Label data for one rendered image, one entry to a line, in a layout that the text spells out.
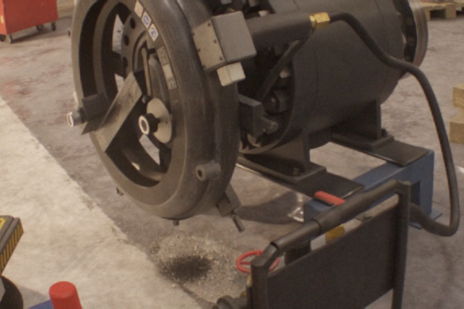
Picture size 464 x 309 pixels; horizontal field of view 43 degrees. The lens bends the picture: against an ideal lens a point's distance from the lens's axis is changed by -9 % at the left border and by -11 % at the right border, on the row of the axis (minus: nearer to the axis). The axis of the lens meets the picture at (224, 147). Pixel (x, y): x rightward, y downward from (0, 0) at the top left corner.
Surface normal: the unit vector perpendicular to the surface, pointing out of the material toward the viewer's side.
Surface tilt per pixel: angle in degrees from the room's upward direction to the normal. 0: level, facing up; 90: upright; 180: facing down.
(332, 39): 76
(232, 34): 68
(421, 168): 90
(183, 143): 90
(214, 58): 90
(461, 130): 90
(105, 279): 0
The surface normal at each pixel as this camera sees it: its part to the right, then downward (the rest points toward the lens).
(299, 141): -0.80, 0.29
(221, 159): 0.58, 0.50
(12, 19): 0.64, 0.22
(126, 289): -0.10, -0.93
